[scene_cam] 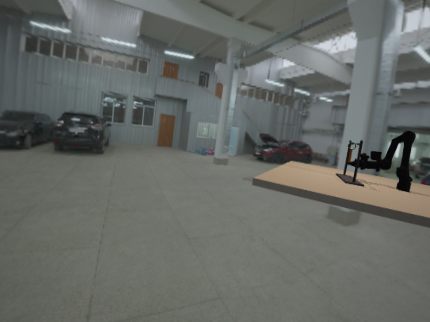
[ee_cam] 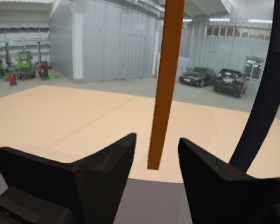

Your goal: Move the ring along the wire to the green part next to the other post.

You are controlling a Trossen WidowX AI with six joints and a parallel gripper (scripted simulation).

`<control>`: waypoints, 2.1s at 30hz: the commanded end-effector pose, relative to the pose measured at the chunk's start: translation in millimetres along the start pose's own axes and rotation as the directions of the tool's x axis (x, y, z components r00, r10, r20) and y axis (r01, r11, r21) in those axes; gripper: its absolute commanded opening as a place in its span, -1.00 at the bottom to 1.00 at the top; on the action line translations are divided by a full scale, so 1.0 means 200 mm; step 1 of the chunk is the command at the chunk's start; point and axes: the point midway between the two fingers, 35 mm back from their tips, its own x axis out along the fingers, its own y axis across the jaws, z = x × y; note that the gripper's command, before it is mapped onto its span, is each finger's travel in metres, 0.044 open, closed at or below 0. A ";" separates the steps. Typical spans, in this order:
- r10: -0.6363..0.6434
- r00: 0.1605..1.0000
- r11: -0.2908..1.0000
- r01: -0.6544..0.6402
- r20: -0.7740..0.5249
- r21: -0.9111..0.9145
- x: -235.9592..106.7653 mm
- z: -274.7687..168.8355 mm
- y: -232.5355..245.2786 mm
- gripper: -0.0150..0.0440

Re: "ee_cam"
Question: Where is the orange handle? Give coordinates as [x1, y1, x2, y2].
[147, 0, 185, 171]

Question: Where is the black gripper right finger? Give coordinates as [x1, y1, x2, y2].
[177, 137, 280, 224]

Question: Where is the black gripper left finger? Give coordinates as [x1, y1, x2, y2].
[0, 133, 137, 224]

